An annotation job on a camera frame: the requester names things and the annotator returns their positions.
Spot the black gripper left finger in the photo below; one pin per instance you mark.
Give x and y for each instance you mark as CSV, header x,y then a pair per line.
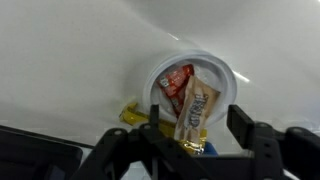
x,y
154,116

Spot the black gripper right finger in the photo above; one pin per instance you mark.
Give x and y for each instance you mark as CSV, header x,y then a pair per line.
x,y
240,128

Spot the yellow sachet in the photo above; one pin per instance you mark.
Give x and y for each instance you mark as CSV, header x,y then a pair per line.
x,y
133,116

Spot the red sachet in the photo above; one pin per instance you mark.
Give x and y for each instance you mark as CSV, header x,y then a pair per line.
x,y
175,83

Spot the brown sachet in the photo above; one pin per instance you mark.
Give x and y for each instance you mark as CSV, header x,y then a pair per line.
x,y
196,110

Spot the small white sachet bowl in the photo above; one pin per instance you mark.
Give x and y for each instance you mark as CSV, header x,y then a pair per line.
x,y
220,80

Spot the small blue item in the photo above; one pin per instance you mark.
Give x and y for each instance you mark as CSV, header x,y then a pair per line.
x,y
210,149

